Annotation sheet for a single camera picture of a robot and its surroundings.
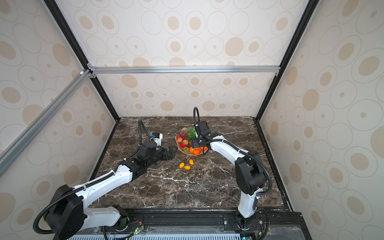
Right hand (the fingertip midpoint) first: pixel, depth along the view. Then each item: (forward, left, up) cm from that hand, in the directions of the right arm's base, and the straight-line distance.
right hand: (197, 140), depth 93 cm
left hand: (-10, +12, +8) cm, 17 cm away
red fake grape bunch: (+7, +9, -3) cm, 12 cm away
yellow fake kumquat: (-11, +10, -11) cm, 19 cm away
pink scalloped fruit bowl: (-4, +10, -5) cm, 12 cm away
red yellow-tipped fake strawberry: (+5, +12, -4) cm, 14 cm away
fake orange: (-5, +1, -6) cm, 8 cm away
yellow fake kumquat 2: (-9, +4, -10) cm, 14 cm away
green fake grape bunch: (+11, +4, -5) cm, 13 cm away
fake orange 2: (-1, -5, -7) cm, 9 cm away
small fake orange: (-3, +4, -5) cm, 7 cm away
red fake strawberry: (+1, +9, -4) cm, 10 cm away
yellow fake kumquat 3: (-13, +6, -10) cm, 18 cm away
